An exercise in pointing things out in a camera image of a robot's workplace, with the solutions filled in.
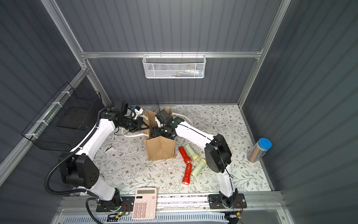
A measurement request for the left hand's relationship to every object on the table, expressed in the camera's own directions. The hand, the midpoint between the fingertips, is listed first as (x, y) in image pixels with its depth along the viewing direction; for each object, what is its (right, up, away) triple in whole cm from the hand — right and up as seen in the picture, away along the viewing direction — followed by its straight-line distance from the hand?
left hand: (149, 128), depth 80 cm
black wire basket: (-43, +4, -6) cm, 44 cm away
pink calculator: (-1, -40, -8) cm, 41 cm away
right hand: (+3, -4, +5) cm, 7 cm away
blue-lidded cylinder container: (+62, -12, -4) cm, 63 cm away
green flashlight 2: (+29, -24, +4) cm, 38 cm away
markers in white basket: (+24, +36, +11) cm, 45 cm away
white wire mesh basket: (+12, +53, +44) cm, 69 cm away
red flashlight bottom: (+21, -29, -1) cm, 36 cm away
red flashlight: (+21, -19, +9) cm, 29 cm away
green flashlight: (+27, -18, +7) cm, 33 cm away
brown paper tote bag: (+5, -12, +2) cm, 13 cm away
